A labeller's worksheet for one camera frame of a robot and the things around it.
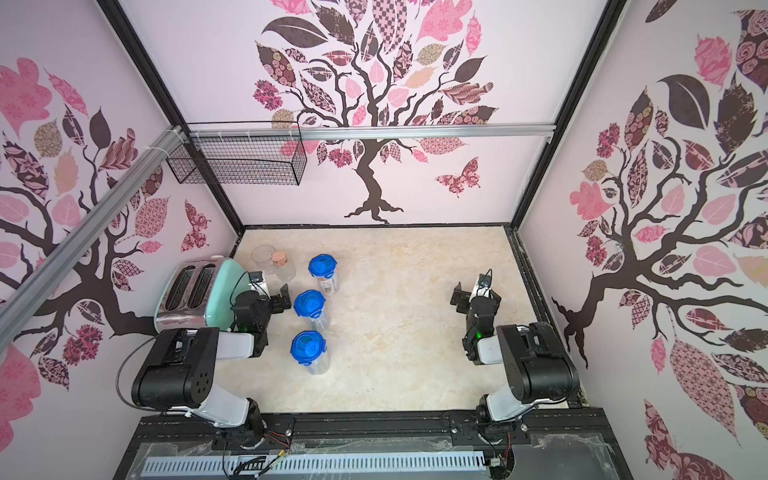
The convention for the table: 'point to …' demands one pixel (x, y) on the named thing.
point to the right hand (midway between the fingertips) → (475, 284)
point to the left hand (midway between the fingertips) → (272, 291)
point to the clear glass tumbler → (262, 254)
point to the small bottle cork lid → (279, 258)
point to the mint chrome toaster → (197, 294)
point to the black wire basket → (243, 161)
